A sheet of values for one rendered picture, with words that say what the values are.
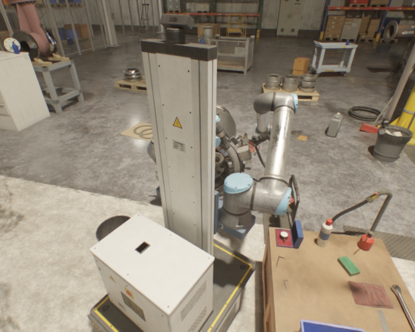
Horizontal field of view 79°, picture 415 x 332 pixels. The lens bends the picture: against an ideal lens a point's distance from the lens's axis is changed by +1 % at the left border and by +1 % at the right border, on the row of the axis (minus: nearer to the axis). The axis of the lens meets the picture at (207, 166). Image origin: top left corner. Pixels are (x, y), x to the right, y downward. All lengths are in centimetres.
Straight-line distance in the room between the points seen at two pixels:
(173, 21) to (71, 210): 250
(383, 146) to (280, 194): 308
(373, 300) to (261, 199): 93
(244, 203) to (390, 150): 319
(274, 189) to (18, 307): 207
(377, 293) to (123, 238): 149
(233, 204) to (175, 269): 42
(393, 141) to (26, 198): 462
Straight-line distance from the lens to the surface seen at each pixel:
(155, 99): 120
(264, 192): 130
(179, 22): 105
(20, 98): 552
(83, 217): 302
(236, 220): 140
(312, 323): 156
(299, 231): 190
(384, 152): 429
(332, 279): 189
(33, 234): 308
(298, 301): 173
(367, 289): 191
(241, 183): 129
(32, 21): 610
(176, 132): 118
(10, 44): 576
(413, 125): 519
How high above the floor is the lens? 192
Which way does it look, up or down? 33 degrees down
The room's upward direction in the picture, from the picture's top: straight up
